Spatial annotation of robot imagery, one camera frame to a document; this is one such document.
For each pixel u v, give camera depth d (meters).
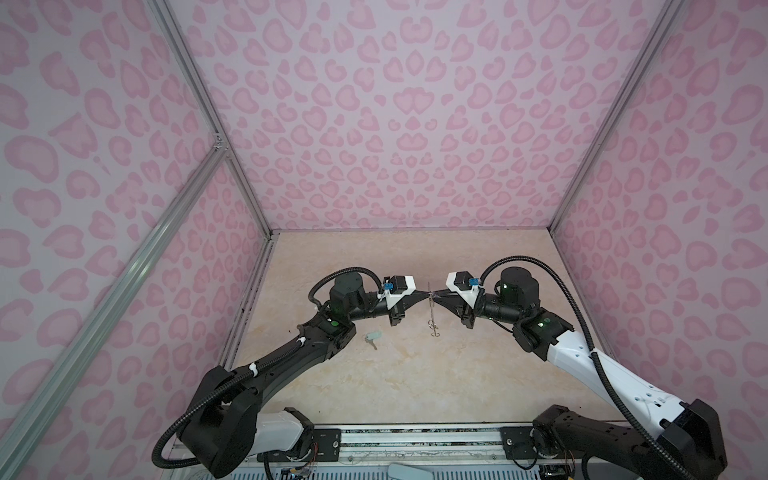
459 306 0.64
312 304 0.61
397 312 0.64
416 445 0.75
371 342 0.91
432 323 0.70
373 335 0.93
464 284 0.59
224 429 0.41
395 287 0.58
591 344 0.50
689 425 0.40
